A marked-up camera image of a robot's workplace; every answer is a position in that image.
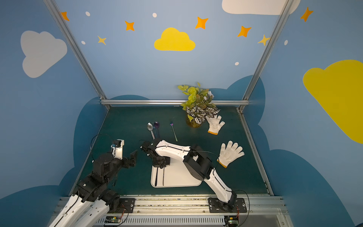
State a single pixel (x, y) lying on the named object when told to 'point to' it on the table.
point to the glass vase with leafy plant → (199, 106)
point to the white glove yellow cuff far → (214, 124)
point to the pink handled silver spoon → (150, 126)
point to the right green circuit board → (231, 221)
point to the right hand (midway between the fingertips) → (163, 164)
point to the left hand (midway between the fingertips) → (129, 148)
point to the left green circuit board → (113, 219)
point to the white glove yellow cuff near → (229, 153)
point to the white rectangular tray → (174, 175)
